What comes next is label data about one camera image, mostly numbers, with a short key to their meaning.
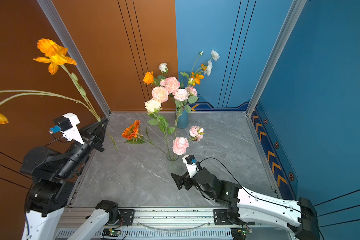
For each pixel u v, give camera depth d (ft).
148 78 2.64
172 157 2.54
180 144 2.04
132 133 1.92
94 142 1.43
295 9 2.32
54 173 1.24
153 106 2.08
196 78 2.78
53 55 1.03
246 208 1.61
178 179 1.97
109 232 2.33
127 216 2.43
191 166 1.93
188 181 1.99
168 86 2.15
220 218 2.38
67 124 1.27
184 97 2.15
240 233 2.29
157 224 2.39
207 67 2.76
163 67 2.85
